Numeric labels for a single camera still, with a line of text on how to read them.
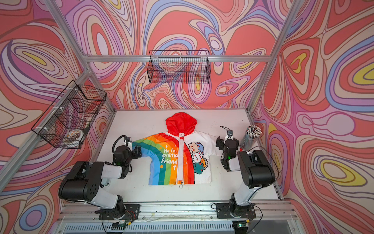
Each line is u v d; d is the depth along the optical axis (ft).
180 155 3.11
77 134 2.36
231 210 2.18
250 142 2.90
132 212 2.39
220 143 2.84
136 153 2.83
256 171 1.55
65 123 2.48
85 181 1.49
